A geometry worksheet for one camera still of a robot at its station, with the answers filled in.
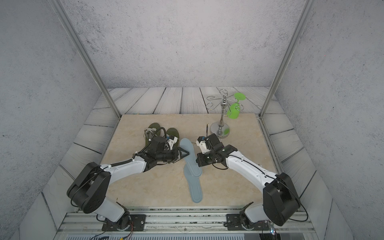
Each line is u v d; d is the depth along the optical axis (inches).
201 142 29.8
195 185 33.3
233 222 28.6
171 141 32.3
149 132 40.1
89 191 17.5
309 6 27.5
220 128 42.6
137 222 28.8
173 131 43.4
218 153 23.7
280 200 16.3
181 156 30.4
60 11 28.0
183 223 29.2
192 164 32.0
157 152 27.6
